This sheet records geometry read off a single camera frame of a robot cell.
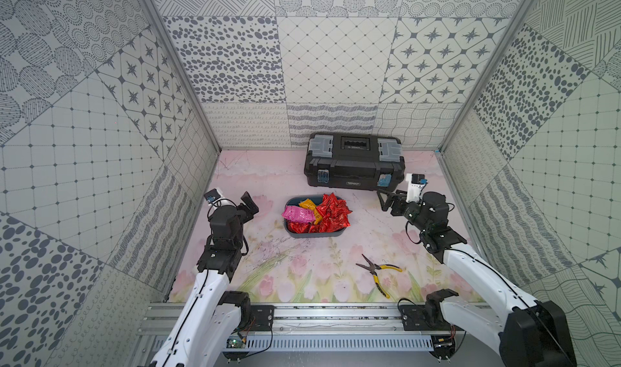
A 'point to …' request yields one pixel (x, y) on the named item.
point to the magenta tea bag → (297, 214)
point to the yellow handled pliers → (373, 267)
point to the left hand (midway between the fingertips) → (233, 196)
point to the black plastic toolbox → (347, 161)
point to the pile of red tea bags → (335, 213)
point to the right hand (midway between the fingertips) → (386, 194)
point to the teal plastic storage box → (316, 199)
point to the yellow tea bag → (309, 204)
